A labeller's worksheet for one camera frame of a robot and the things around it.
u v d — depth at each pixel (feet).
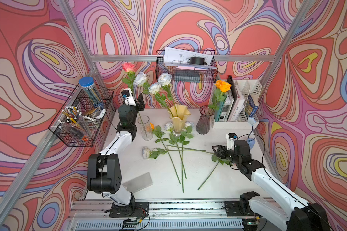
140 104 2.40
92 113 2.42
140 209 2.36
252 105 3.24
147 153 2.97
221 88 2.59
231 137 2.42
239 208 2.36
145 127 3.14
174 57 2.83
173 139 3.23
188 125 3.34
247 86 3.33
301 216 1.31
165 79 2.52
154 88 2.46
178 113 3.15
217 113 3.09
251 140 2.97
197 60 2.70
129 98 2.28
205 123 3.19
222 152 2.41
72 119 1.88
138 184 2.75
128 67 2.44
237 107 3.05
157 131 3.42
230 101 2.96
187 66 2.56
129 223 2.34
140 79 2.42
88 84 2.31
